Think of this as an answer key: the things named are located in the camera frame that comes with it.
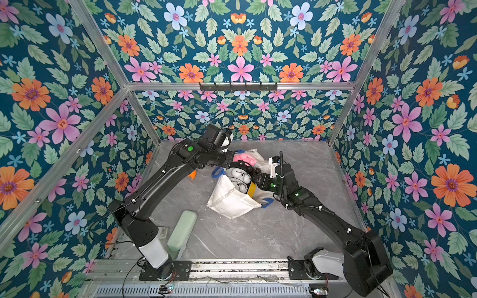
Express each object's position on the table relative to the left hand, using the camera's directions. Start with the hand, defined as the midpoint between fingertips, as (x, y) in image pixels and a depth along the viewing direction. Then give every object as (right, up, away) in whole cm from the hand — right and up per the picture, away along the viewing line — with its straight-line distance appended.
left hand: (234, 157), depth 75 cm
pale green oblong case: (-24, -33, +5) cm, 41 cm away
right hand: (+11, -7, +5) cm, 14 cm away
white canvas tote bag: (-3, -18, 0) cm, 18 cm away
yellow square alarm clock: (+7, -16, +14) cm, 22 cm away
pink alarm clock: (+2, 0, +16) cm, 16 cm away
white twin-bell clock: (+2, -12, +9) cm, 15 cm away
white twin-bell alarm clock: (-1, -7, +9) cm, 12 cm away
